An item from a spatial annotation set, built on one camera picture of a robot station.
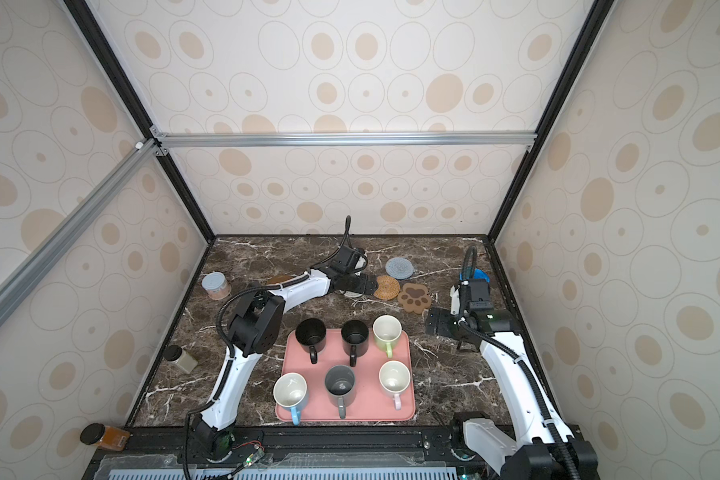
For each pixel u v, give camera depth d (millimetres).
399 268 1093
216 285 994
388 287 1037
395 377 807
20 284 545
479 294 610
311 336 897
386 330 872
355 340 894
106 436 681
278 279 1054
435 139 1702
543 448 383
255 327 591
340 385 814
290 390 782
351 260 837
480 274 1079
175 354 813
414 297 1029
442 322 702
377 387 800
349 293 928
